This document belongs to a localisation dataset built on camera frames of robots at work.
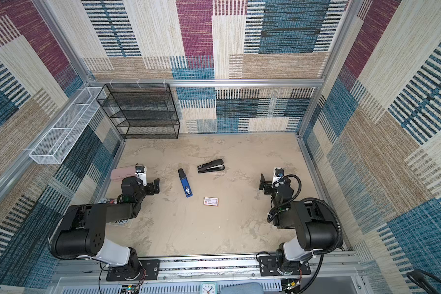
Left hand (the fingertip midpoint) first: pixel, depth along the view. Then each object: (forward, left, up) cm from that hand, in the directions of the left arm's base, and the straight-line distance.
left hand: (149, 176), depth 94 cm
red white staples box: (-12, -32, -6) cm, 35 cm away
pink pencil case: (+5, +18, -5) cm, 19 cm away
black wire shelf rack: (+39, +10, +11) cm, 42 cm away
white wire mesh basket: (-4, +26, +27) cm, 38 cm away
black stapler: (+8, -33, -3) cm, 34 cm away
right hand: (-2, -62, +2) cm, 62 cm away
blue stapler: (-1, -18, -5) cm, 18 cm away
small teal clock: (-46, -31, -4) cm, 56 cm away
